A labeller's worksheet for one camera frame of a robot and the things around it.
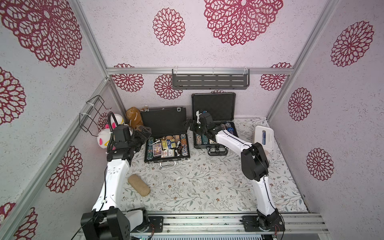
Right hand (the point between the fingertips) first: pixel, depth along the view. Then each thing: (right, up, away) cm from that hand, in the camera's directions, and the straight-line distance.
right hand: (185, 123), depth 93 cm
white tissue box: (+53, -8, +7) cm, 54 cm away
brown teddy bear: (-39, +7, +16) cm, 42 cm away
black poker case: (-12, -12, +7) cm, 19 cm away
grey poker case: (+26, +13, +15) cm, 33 cm away
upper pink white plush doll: (-42, +3, 0) cm, 42 cm away
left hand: (-20, -7, -14) cm, 25 cm away
